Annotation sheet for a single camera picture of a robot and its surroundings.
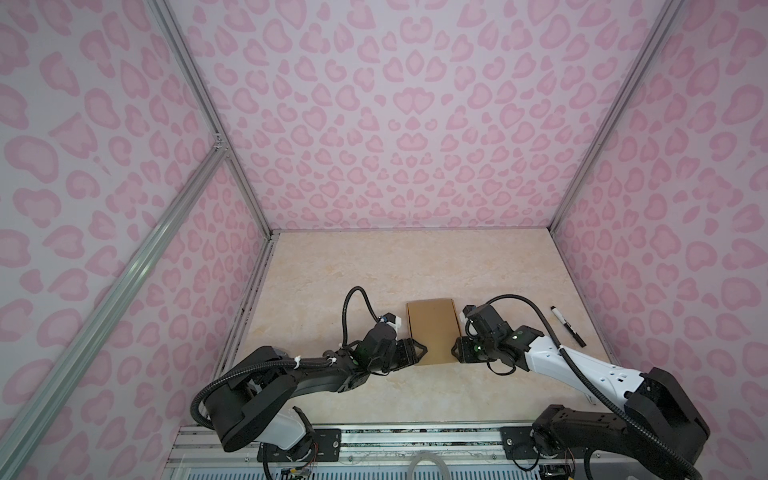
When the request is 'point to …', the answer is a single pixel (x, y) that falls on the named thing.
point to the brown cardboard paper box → (434, 324)
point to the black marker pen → (568, 326)
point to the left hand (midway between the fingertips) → (427, 350)
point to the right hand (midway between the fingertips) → (457, 351)
